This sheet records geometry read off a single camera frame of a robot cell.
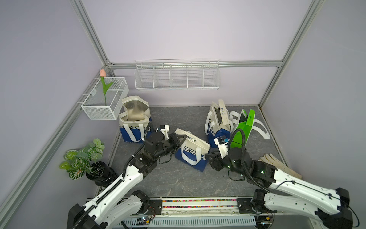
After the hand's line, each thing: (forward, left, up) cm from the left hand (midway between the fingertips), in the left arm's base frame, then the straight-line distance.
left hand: (188, 137), depth 69 cm
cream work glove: (-4, -52, -26) cm, 58 cm away
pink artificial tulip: (+35, +47, +6) cm, 59 cm away
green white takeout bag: (+7, -33, 0) cm, 33 cm away
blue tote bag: (+10, -18, -2) cm, 21 cm away
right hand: (-7, -9, -5) cm, 12 cm away
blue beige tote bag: (+13, +29, -1) cm, 32 cm away
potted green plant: (-7, +49, -4) cm, 50 cm away
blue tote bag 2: (-3, -2, -9) cm, 10 cm away
